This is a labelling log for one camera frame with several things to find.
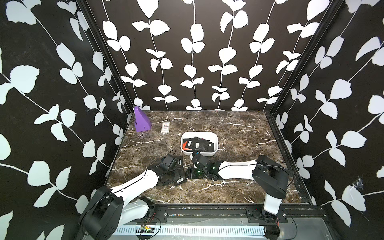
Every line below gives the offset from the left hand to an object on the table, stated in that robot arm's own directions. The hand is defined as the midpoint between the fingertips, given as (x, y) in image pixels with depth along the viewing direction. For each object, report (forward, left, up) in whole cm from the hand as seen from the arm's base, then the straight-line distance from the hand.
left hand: (180, 174), depth 86 cm
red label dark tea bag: (+18, -4, +3) cm, 19 cm away
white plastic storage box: (+25, -22, +3) cm, 33 cm away
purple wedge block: (+36, +27, +5) cm, 46 cm away
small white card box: (+35, +11, +1) cm, 37 cm away
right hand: (0, -3, +2) cm, 4 cm away
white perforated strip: (-27, -7, -1) cm, 27 cm away
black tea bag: (+17, -14, +5) cm, 23 cm away
